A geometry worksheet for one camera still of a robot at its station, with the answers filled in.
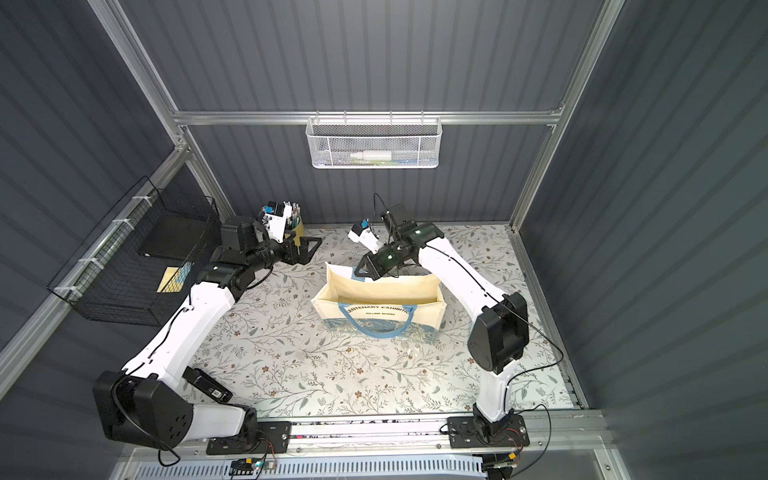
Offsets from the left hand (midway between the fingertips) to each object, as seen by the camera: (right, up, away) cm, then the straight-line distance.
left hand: (308, 236), depth 76 cm
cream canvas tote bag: (+20, -19, +1) cm, 28 cm away
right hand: (+13, -10, +1) cm, 16 cm away
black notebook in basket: (-35, 0, +1) cm, 35 cm away
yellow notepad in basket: (-26, -10, -12) cm, 30 cm away
